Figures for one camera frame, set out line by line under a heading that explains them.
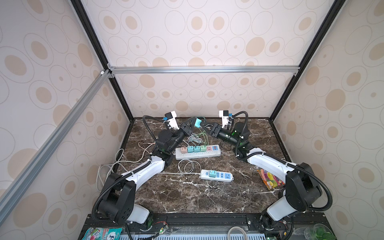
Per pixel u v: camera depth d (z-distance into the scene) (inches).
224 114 27.7
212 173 32.8
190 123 28.6
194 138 41.7
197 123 28.5
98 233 26.9
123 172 18.6
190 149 37.2
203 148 37.2
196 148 37.0
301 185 17.4
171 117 26.5
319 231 26.5
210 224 29.6
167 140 23.1
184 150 36.6
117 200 16.6
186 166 37.2
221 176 34.4
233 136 25.7
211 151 38.3
